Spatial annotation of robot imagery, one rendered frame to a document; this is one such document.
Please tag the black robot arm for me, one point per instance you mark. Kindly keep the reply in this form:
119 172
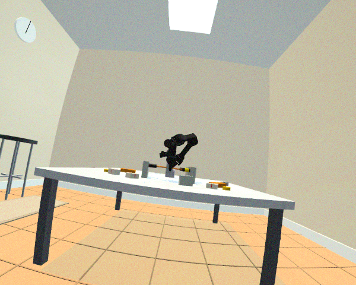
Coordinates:
178 140

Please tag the cream square block with square hole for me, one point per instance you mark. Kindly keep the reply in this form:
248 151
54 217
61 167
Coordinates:
132 175

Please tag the cream rectangular block with window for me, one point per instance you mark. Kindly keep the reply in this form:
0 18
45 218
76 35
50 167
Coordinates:
211 185

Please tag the white square block with square hole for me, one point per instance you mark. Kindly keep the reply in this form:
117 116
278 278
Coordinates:
114 171

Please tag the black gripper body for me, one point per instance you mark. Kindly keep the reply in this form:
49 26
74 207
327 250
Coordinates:
172 155

